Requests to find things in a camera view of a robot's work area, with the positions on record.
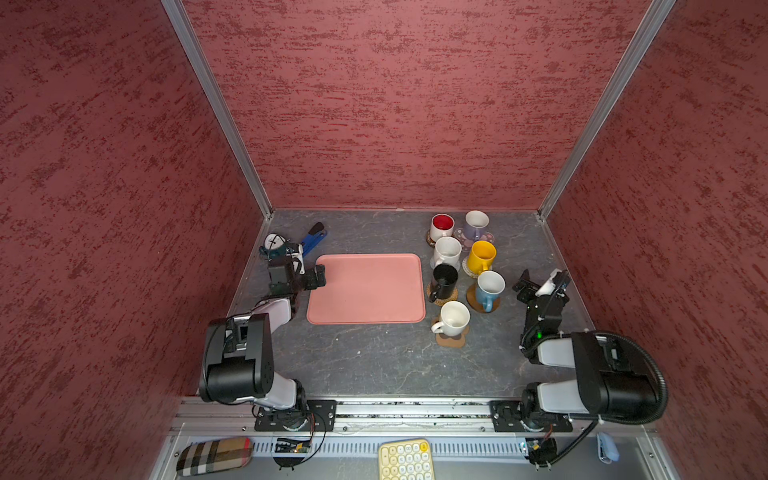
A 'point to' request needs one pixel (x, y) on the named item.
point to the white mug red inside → (442, 225)
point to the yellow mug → (480, 256)
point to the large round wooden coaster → (472, 298)
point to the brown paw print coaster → (452, 341)
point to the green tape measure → (275, 246)
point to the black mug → (444, 281)
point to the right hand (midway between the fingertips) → (535, 279)
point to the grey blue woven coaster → (433, 262)
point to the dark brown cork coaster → (429, 239)
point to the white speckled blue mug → (490, 284)
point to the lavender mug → (475, 224)
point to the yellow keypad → (408, 459)
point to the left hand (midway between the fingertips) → (310, 272)
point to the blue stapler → (315, 235)
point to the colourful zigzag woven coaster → (466, 268)
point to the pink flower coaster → (467, 243)
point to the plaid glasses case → (214, 456)
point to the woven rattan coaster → (441, 301)
